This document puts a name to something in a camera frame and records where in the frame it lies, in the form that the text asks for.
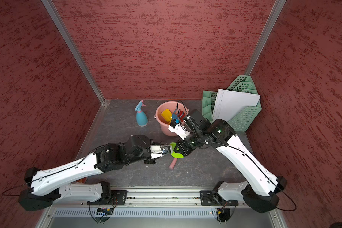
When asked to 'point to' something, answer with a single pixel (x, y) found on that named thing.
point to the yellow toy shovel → (167, 115)
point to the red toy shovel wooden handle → (181, 115)
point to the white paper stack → (228, 102)
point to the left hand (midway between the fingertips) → (160, 147)
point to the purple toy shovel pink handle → (173, 164)
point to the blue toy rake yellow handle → (175, 116)
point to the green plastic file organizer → (243, 83)
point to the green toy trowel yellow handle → (174, 154)
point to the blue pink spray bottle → (141, 119)
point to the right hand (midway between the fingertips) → (177, 153)
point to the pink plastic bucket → (171, 106)
